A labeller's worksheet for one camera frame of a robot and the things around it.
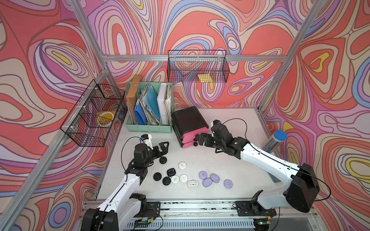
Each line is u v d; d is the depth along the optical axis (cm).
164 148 74
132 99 81
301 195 40
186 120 89
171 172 85
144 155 65
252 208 67
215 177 82
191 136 84
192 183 80
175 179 82
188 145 94
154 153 73
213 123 75
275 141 81
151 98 94
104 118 70
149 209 73
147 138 75
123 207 44
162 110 96
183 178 82
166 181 82
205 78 91
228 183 80
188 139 85
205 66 93
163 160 91
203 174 84
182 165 88
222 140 60
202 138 72
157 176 84
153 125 105
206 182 82
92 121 78
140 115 93
